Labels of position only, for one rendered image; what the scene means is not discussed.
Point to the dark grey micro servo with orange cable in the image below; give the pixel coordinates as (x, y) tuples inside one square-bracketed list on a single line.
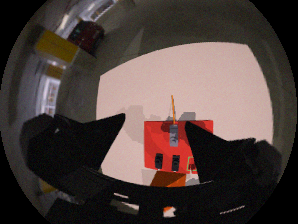
[(173, 134)]

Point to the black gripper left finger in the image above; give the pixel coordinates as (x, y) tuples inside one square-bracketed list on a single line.
[(95, 138)]

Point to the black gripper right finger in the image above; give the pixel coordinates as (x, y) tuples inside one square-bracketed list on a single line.
[(210, 152)]

